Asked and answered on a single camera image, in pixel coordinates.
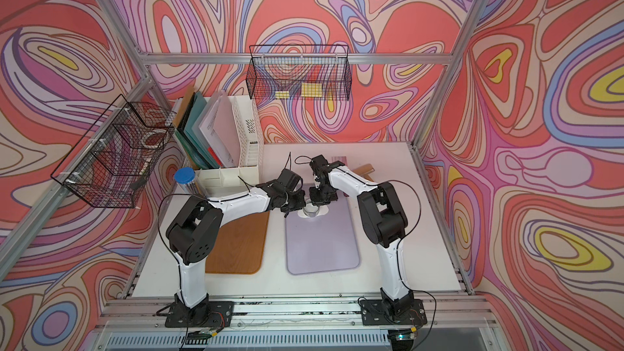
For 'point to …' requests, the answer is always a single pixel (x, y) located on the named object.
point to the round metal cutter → (311, 210)
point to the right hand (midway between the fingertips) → (319, 209)
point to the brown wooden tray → (240, 245)
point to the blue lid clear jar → (185, 179)
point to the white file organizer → (223, 180)
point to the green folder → (193, 139)
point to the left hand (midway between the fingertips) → (310, 204)
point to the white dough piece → (322, 211)
